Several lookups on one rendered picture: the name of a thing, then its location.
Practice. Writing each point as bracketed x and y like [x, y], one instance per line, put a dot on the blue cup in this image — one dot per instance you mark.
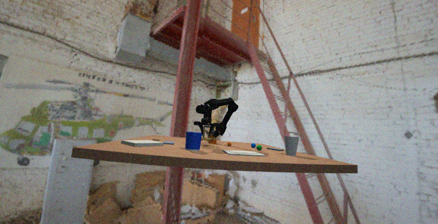
[193, 140]

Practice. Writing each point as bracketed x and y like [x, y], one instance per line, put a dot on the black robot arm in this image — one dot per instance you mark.
[214, 104]

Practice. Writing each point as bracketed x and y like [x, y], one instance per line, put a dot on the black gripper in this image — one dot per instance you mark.
[213, 125]

